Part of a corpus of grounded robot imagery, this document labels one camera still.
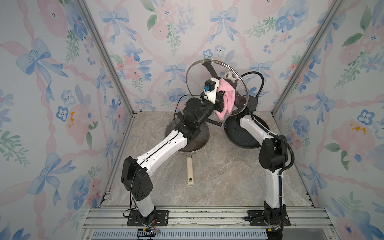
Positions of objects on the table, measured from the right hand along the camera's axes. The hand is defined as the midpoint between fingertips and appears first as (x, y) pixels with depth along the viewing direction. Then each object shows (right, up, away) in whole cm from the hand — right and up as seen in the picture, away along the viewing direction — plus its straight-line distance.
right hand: (214, 81), depth 65 cm
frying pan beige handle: (-11, -43, +14) cm, 47 cm away
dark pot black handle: (+21, -25, +40) cm, 52 cm away
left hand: (+5, -3, -4) cm, 7 cm away
